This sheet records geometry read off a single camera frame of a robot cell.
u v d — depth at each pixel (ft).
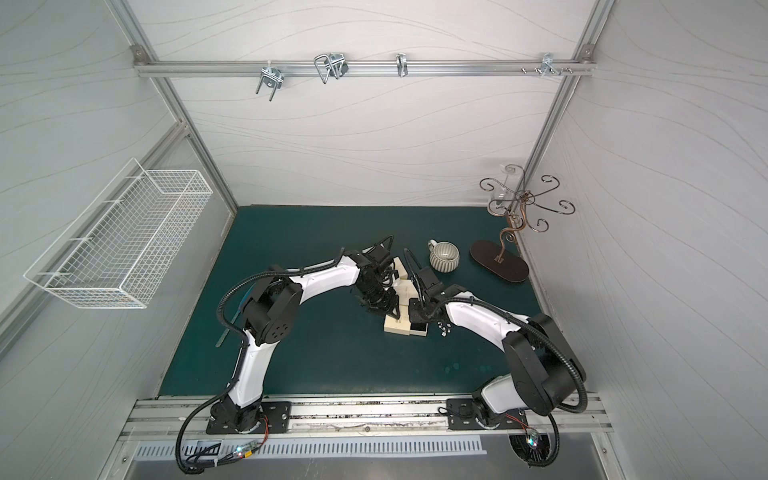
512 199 3.13
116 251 2.23
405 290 3.05
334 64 2.51
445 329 2.90
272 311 1.75
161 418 2.46
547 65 2.51
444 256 3.42
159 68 2.52
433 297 2.20
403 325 2.85
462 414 2.40
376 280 2.71
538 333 1.45
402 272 3.19
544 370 1.41
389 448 2.30
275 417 2.41
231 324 1.68
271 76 2.57
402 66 2.57
